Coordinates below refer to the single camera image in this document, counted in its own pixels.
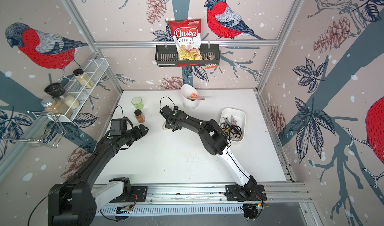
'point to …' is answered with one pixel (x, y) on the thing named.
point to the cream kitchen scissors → (162, 126)
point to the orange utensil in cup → (194, 97)
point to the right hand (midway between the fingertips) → (170, 125)
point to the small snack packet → (210, 66)
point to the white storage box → (233, 121)
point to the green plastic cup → (138, 103)
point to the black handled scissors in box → (237, 130)
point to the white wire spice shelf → (95, 68)
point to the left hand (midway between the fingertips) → (145, 128)
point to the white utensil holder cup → (190, 96)
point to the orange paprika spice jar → (139, 116)
